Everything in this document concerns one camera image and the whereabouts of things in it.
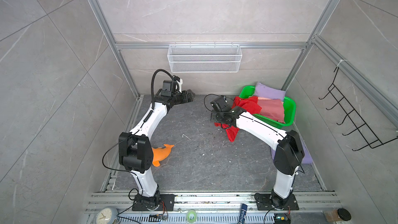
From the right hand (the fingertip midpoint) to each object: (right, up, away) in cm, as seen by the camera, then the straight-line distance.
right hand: (214, 114), depth 89 cm
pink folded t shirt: (+39, +4, +9) cm, 40 cm away
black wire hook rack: (+60, -2, -23) cm, 64 cm away
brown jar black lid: (+50, -40, -26) cm, 69 cm away
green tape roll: (-11, -45, -18) cm, 50 cm away
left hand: (-14, +13, -1) cm, 19 cm away
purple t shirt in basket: (+36, +16, +18) cm, 43 cm away
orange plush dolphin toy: (-31, -22, -4) cm, 38 cm away
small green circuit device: (+30, -47, -19) cm, 59 cm away
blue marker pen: (+12, -44, -20) cm, 50 cm away
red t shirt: (+24, +6, +9) cm, 26 cm away
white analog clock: (-49, -44, -22) cm, 69 cm away
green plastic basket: (+53, +3, +14) cm, 55 cm away
